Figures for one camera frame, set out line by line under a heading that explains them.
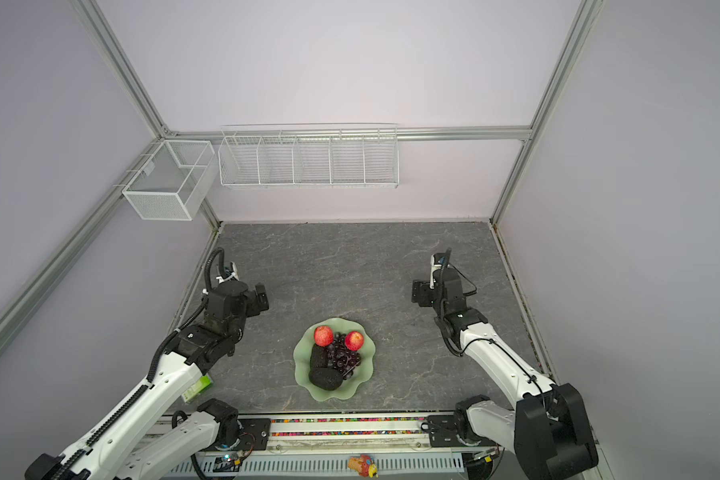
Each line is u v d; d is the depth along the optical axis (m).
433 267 0.77
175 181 0.99
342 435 0.75
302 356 0.83
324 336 0.83
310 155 0.99
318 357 0.81
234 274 0.65
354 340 0.81
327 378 0.75
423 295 0.77
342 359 0.82
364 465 0.67
